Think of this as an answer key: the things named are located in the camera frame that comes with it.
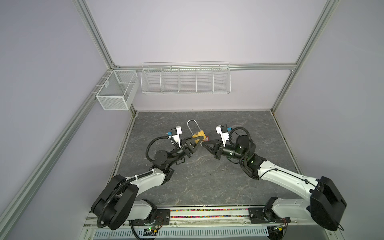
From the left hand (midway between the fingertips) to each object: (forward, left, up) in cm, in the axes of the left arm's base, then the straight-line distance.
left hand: (204, 140), depth 67 cm
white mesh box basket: (+49, +54, -7) cm, 74 cm away
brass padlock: (+3, +1, +2) cm, 4 cm away
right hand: (-1, +1, -3) cm, 3 cm away
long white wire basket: (+51, +7, 0) cm, 51 cm away
